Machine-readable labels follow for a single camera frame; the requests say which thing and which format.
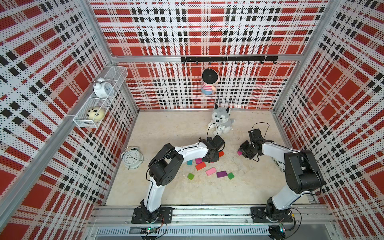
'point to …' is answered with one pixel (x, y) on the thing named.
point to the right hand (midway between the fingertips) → (241, 149)
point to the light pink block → (210, 171)
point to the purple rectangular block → (221, 174)
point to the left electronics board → (149, 230)
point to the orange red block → (200, 166)
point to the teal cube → (189, 162)
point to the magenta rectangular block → (239, 152)
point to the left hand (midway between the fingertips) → (214, 157)
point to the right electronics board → (282, 228)
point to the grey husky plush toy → (220, 116)
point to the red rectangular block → (221, 153)
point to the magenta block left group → (198, 160)
